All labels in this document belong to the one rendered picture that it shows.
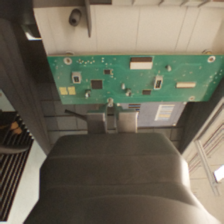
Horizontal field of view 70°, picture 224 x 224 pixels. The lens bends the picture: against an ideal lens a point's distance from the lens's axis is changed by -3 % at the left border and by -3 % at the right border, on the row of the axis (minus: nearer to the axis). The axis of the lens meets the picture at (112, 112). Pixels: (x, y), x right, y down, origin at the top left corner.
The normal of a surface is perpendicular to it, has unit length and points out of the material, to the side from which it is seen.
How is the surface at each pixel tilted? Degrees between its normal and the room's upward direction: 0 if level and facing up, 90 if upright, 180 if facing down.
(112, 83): 90
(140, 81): 90
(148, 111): 90
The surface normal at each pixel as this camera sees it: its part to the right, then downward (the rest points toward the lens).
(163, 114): 0.04, 0.76
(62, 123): 0.03, 0.44
